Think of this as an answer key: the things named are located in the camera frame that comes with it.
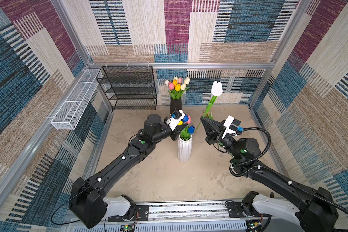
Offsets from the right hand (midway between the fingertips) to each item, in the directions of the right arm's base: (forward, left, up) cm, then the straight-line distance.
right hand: (200, 119), depth 58 cm
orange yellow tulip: (+38, +10, -10) cm, 41 cm away
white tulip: (+43, +9, -10) cm, 44 cm away
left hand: (+8, +5, -10) cm, 14 cm away
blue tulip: (+6, +5, -7) cm, 11 cm away
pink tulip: (+8, +3, -11) cm, 14 cm away
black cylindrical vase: (+36, +9, -26) cm, 45 cm away
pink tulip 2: (+35, +12, -10) cm, 38 cm away
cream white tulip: (+39, +2, -10) cm, 40 cm away
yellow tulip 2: (+37, -15, -39) cm, 56 cm away
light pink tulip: (+43, +6, -12) cm, 45 cm away
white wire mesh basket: (+10, +62, -7) cm, 63 cm away
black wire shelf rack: (+52, +44, -24) cm, 72 cm away
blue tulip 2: (+4, +2, -12) cm, 13 cm away
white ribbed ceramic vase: (0, +5, -24) cm, 24 cm away
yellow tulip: (+35, +8, -11) cm, 37 cm away
